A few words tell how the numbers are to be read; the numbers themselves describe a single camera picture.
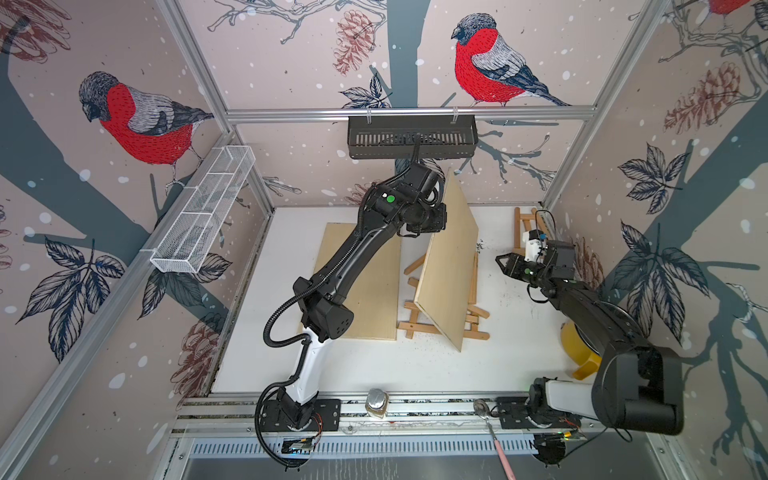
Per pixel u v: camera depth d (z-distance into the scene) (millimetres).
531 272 746
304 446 703
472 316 885
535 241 781
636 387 412
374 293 966
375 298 931
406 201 537
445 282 761
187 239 715
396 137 1076
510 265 808
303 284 512
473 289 925
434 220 685
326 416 730
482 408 761
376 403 658
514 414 729
